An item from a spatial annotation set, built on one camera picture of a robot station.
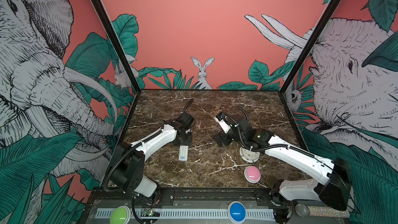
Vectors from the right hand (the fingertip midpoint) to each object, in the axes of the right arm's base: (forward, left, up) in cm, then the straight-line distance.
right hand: (217, 129), depth 76 cm
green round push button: (-34, +44, -18) cm, 58 cm away
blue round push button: (-32, -9, -18) cm, 38 cm away
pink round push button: (-16, -19, -19) cm, 31 cm away
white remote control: (-7, +18, -13) cm, 23 cm away
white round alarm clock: (-7, -19, -16) cm, 26 cm away
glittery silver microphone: (-32, -38, -16) cm, 52 cm away
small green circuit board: (-33, +31, -19) cm, 49 cm away
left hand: (+1, +16, -13) cm, 20 cm away
